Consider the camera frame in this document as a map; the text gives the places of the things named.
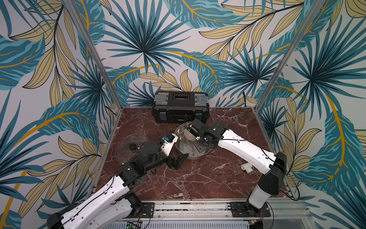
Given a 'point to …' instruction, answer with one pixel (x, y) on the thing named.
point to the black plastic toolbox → (178, 107)
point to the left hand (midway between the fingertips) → (180, 151)
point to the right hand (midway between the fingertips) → (201, 143)
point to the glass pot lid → (127, 145)
